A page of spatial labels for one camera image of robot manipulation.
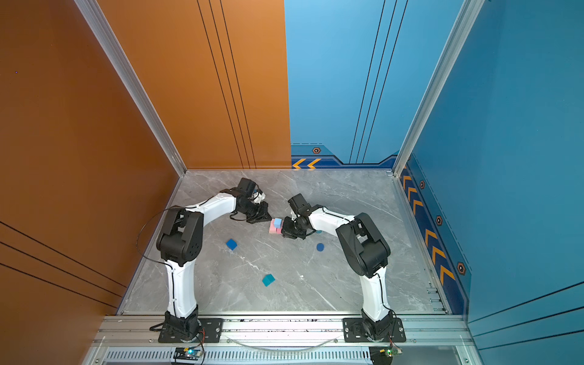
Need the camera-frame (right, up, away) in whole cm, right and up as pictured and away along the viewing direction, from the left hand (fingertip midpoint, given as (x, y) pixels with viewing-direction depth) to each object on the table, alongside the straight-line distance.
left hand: (273, 216), depth 98 cm
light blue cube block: (+2, -2, -5) cm, 6 cm away
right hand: (+3, -7, -4) cm, 9 cm away
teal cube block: (0, -22, -14) cm, 27 cm away
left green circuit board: (-24, -40, -28) cm, 54 cm away
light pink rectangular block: (0, -6, -3) cm, 6 cm away
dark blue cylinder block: (+20, -12, -6) cm, 24 cm away
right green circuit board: (+40, -39, -29) cm, 63 cm away
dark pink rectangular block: (+3, -6, -4) cm, 8 cm away
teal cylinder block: (+18, -2, -28) cm, 33 cm away
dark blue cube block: (-17, -11, -5) cm, 21 cm away
